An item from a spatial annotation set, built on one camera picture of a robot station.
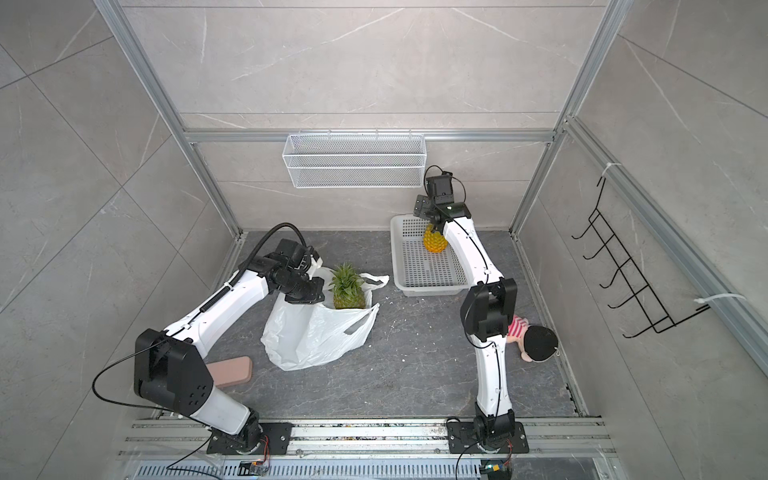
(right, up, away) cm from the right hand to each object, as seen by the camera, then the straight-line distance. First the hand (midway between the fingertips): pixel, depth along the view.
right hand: (438, 205), depth 94 cm
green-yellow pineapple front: (-28, -26, -11) cm, 39 cm away
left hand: (-34, -27, -10) cm, 44 cm away
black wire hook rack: (+40, -20, -26) cm, 52 cm away
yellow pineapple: (+1, -11, +12) cm, 17 cm away
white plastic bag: (-42, -40, -9) cm, 58 cm away
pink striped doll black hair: (+27, -41, -11) cm, 50 cm away
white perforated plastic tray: (-6, -22, +13) cm, 26 cm away
